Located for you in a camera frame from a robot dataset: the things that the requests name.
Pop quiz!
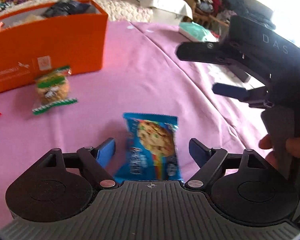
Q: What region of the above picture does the blue cookie snack packet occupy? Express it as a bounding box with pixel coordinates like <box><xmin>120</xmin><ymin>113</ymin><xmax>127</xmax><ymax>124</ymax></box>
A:
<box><xmin>114</xmin><ymin>113</ymin><xmax>182</xmax><ymax>183</ymax></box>

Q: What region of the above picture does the dark blue snack packet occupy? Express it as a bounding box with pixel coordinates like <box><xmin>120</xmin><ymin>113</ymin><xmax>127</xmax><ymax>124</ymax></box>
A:
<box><xmin>42</xmin><ymin>0</ymin><xmax>90</xmax><ymax>18</ymax></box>

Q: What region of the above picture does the person's right hand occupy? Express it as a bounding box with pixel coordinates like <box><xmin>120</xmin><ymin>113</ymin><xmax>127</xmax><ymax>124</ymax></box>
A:
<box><xmin>258</xmin><ymin>135</ymin><xmax>300</xmax><ymax>169</ymax></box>

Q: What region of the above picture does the dark rectangular speaker box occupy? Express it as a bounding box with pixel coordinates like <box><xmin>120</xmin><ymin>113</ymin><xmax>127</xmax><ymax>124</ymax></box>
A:
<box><xmin>228</xmin><ymin>64</ymin><xmax>251</xmax><ymax>83</ymax></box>

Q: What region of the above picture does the teal tissue pack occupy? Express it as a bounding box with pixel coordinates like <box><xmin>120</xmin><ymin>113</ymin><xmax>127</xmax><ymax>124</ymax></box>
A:
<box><xmin>179</xmin><ymin>22</ymin><xmax>218</xmax><ymax>42</ymax></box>

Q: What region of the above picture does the pink flowered tablecloth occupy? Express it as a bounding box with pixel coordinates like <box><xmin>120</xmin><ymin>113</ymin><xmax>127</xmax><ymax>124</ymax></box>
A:
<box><xmin>0</xmin><ymin>22</ymin><xmax>266</xmax><ymax>227</ymax></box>

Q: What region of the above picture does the green white wrapped snack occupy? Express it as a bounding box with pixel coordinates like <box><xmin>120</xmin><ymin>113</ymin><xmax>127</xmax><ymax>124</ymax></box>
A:
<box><xmin>32</xmin><ymin>66</ymin><xmax>78</xmax><ymax>115</ymax></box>

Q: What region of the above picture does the orange cardboard box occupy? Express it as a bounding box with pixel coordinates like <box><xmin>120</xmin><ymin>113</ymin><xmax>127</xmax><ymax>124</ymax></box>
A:
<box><xmin>0</xmin><ymin>0</ymin><xmax>108</xmax><ymax>93</ymax></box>

